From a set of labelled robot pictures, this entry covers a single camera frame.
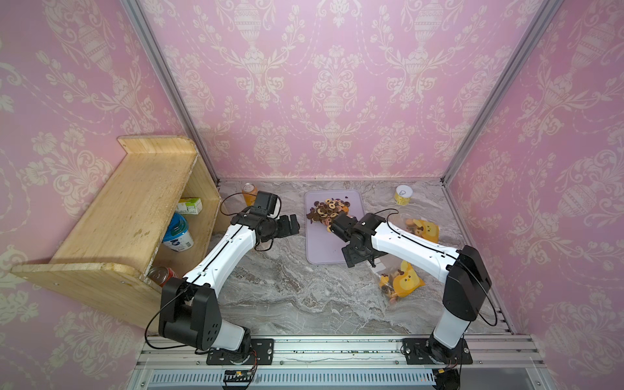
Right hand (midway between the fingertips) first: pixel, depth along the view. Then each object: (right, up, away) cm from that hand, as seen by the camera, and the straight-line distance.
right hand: (364, 254), depth 83 cm
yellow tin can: (+22, +22, +26) cm, 40 cm away
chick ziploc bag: (+27, +7, +16) cm, 32 cm away
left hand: (-26, +8, +2) cm, 27 cm away
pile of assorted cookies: (-12, +14, +22) cm, 29 cm away
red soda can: (-54, +1, -26) cm, 60 cm away
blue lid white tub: (-55, +8, -17) cm, 58 cm away
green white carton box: (-58, +17, -4) cm, 60 cm away
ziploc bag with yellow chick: (+12, -9, 0) cm, 16 cm away
